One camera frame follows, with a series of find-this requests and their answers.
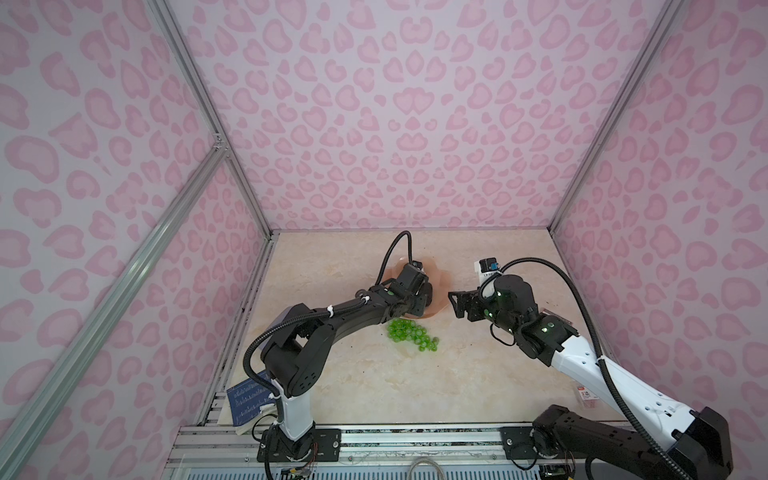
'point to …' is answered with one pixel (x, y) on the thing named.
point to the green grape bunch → (404, 329)
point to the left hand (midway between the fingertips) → (421, 294)
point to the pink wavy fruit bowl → (437, 276)
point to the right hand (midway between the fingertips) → (463, 290)
